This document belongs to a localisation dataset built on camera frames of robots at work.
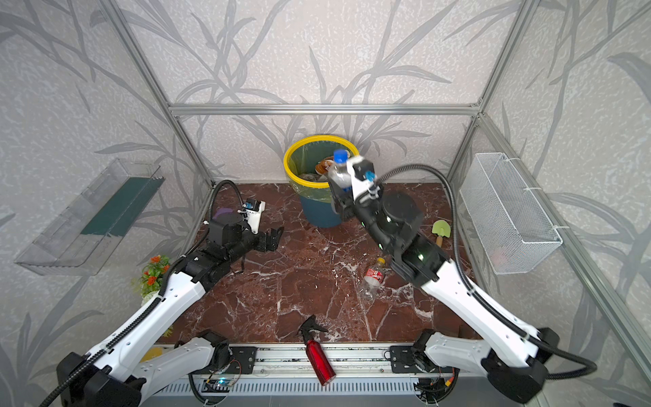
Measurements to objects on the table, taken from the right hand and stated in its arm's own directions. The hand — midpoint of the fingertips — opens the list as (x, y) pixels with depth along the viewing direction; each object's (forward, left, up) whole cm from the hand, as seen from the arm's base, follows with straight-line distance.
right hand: (346, 168), depth 57 cm
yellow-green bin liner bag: (+32, +16, -25) cm, 44 cm away
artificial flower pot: (-14, +58, -32) cm, 68 cm away
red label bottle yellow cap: (-8, -9, -45) cm, 47 cm away
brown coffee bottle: (+31, +9, -28) cm, 43 cm away
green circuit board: (-38, +38, -49) cm, 73 cm away
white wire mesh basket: (-9, -41, -13) cm, 44 cm away
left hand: (+3, +22, -23) cm, 32 cm away
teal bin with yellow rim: (+9, +11, -30) cm, 33 cm away
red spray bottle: (-33, +8, -44) cm, 56 cm away
